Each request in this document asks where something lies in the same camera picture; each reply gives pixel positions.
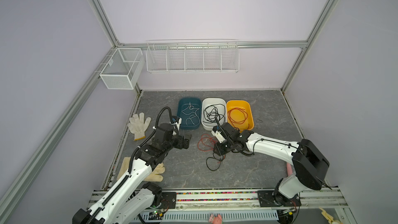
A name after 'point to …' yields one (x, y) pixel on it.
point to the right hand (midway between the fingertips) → (216, 150)
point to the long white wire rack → (193, 55)
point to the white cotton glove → (138, 126)
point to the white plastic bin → (209, 101)
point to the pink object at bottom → (215, 220)
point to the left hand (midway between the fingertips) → (182, 135)
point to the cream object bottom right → (329, 218)
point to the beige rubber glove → (156, 176)
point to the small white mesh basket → (123, 70)
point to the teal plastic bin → (183, 103)
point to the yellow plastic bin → (239, 114)
